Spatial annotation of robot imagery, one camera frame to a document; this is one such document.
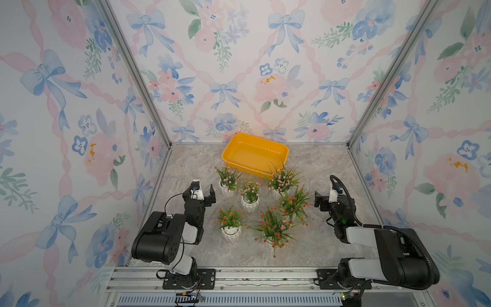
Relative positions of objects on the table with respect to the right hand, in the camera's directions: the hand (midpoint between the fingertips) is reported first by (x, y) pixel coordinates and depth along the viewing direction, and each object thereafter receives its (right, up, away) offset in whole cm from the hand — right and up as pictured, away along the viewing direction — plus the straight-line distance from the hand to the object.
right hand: (326, 183), depth 94 cm
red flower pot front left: (-45, -13, -20) cm, 51 cm away
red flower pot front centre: (-28, -14, -22) cm, 38 cm away
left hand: (-60, 0, -4) cm, 60 cm away
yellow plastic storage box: (-34, +15, +21) cm, 43 cm away
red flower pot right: (-19, -7, -15) cm, 25 cm away
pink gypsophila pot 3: (-23, +3, -8) cm, 24 cm away
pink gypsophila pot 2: (-37, -4, -13) cm, 40 cm away
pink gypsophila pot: (-47, +1, -8) cm, 48 cm away
